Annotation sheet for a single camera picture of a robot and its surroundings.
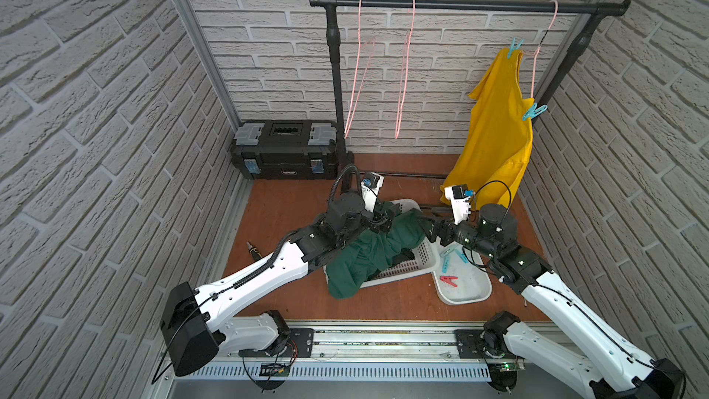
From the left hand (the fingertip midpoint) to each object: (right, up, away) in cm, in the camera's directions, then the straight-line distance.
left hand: (389, 195), depth 71 cm
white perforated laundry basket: (+13, -21, +14) cm, 28 cm away
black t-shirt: (+7, -20, +15) cm, 26 cm away
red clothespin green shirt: (+20, -28, +14) cm, 37 cm away
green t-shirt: (-6, -17, +5) cm, 18 cm away
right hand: (+10, -5, +1) cm, 12 cm away
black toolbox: (-35, +15, +27) cm, 47 cm away
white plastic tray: (+24, -27, +15) cm, 39 cm away
